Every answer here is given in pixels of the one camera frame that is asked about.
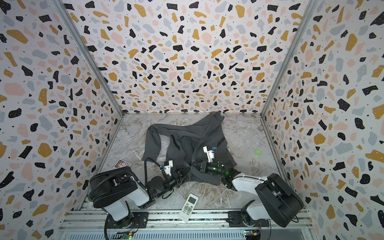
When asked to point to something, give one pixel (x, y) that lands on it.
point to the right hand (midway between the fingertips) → (190, 163)
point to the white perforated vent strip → (162, 235)
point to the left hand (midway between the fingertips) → (191, 169)
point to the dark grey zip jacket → (188, 144)
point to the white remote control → (188, 207)
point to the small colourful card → (121, 163)
